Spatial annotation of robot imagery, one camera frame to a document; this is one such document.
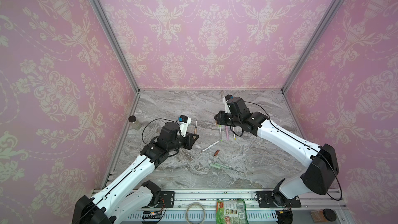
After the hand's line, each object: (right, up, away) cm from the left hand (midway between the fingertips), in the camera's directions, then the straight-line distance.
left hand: (198, 138), depth 75 cm
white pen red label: (+4, -10, +16) cm, 20 cm away
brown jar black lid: (+52, -29, -12) cm, 60 cm away
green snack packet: (+15, -32, -5) cm, 36 cm away
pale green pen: (+13, -17, +10) cm, 24 cm away
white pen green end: (+13, -2, +22) cm, 26 cm away
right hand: (+8, +10, +5) cm, 14 cm away
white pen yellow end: (+22, -4, +20) cm, 30 cm away
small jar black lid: (-41, +8, +18) cm, 45 cm away
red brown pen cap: (+10, -12, +15) cm, 21 cm away
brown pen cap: (+8, +8, -3) cm, 12 cm away
